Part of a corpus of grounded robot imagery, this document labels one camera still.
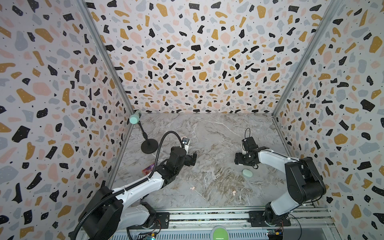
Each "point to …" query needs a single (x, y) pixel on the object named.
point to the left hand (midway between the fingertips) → (190, 147)
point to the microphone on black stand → (150, 146)
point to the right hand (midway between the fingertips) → (240, 157)
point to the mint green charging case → (247, 173)
